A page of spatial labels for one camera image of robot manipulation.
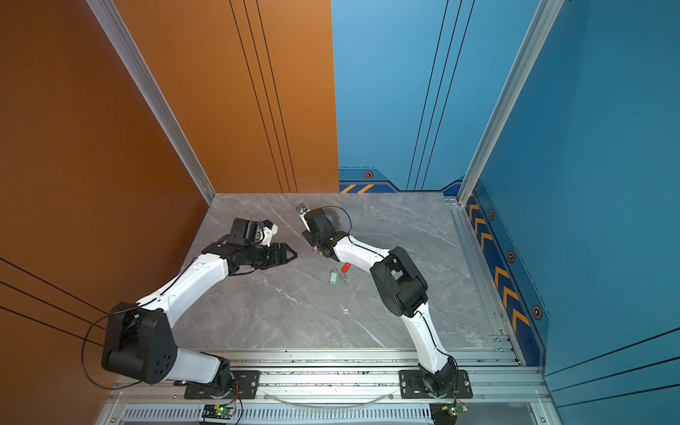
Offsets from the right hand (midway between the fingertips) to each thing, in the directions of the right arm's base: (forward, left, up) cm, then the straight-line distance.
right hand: (312, 223), depth 98 cm
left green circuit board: (-56, +22, -12) cm, 62 cm away
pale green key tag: (-17, -8, -11) cm, 21 cm away
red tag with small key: (-14, -12, -11) cm, 21 cm away
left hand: (-16, +6, +2) cm, 17 cm away
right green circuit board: (-57, -39, -13) cm, 70 cm away
